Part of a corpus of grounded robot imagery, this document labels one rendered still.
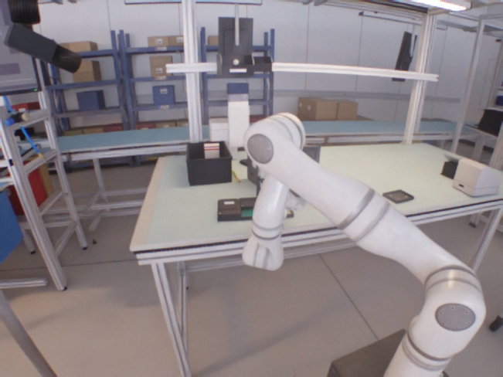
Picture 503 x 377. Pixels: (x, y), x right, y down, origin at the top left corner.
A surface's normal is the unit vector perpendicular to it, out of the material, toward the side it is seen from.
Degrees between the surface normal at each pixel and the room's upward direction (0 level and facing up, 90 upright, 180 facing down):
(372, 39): 90
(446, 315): 91
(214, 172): 90
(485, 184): 90
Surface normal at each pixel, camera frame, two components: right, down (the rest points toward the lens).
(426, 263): -0.27, 0.53
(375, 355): 0.00, -0.91
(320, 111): 0.22, 0.40
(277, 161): -0.51, 0.43
